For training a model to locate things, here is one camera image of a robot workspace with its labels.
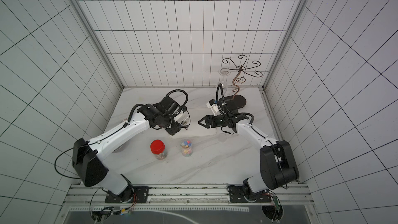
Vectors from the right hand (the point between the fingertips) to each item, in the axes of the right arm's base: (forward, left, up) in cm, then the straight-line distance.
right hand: (203, 118), depth 85 cm
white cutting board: (-9, +3, +5) cm, 11 cm away
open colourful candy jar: (-14, +9, -6) cm, 17 cm away
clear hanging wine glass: (+20, -10, +18) cm, 28 cm away
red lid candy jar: (-17, +23, -2) cm, 29 cm away
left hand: (-8, +17, +1) cm, 19 cm away
